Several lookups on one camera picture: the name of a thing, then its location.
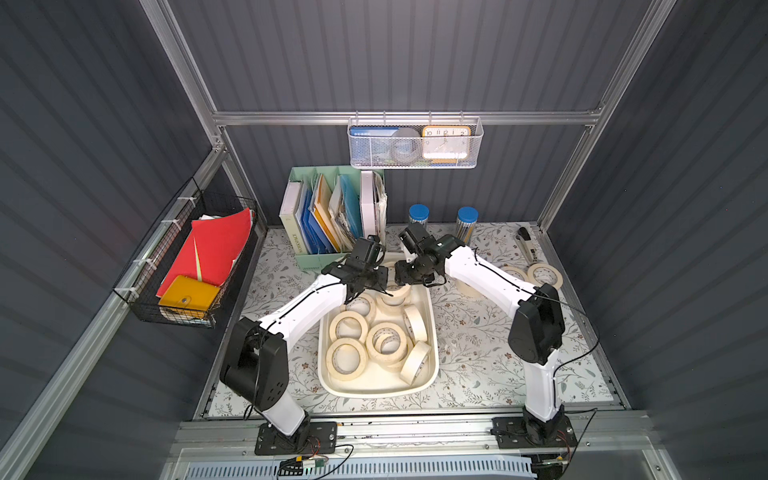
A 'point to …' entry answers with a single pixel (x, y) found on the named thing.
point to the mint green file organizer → (324, 210)
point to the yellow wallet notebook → (185, 292)
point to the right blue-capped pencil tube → (465, 223)
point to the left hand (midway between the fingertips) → (378, 272)
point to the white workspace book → (287, 215)
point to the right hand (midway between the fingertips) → (408, 275)
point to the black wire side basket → (142, 278)
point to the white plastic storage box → (381, 343)
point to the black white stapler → (527, 246)
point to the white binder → (368, 209)
